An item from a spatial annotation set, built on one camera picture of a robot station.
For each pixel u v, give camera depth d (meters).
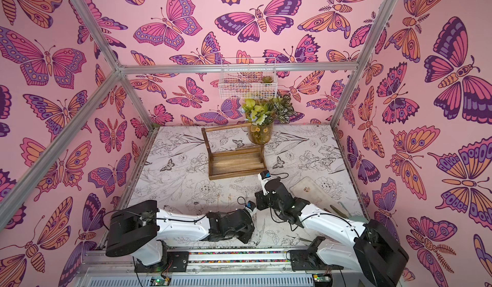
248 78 0.95
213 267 0.73
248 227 0.64
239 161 1.03
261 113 0.98
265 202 0.73
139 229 0.49
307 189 0.93
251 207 0.75
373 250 0.41
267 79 0.93
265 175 0.74
